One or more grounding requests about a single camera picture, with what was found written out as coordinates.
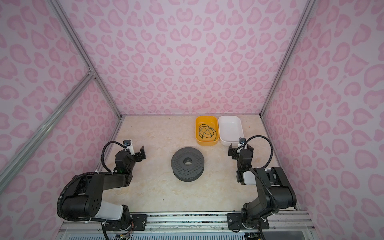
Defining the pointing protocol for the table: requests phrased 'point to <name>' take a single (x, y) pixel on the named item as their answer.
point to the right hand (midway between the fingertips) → (240, 143)
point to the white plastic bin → (231, 129)
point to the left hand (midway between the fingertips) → (136, 145)
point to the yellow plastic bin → (211, 121)
